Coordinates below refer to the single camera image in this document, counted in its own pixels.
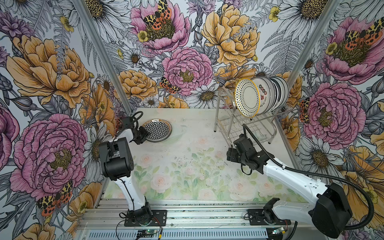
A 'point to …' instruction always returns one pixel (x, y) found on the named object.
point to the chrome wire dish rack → (233, 124)
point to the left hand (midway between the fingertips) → (149, 137)
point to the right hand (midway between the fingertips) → (233, 158)
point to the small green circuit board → (149, 231)
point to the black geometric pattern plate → (159, 130)
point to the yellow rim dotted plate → (247, 97)
